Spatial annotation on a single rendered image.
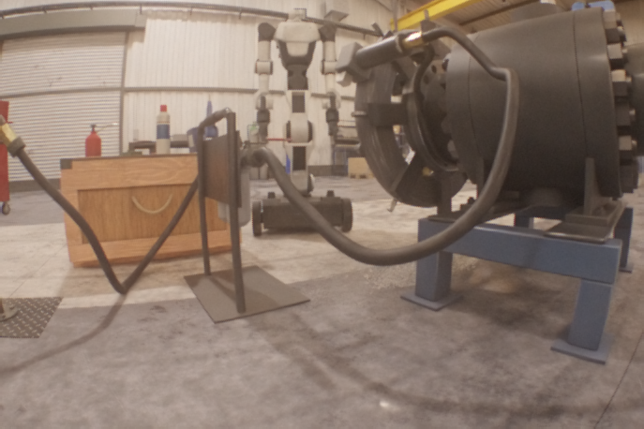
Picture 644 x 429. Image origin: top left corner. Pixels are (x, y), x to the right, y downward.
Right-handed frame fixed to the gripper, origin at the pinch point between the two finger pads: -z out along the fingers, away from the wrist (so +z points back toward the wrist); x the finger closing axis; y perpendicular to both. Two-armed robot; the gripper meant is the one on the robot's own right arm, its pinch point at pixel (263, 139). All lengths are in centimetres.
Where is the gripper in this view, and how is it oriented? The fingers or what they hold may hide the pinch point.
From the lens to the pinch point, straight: 207.1
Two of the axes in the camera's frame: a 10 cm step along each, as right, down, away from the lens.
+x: 1.2, -1.3, -9.8
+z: -0.4, -9.9, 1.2
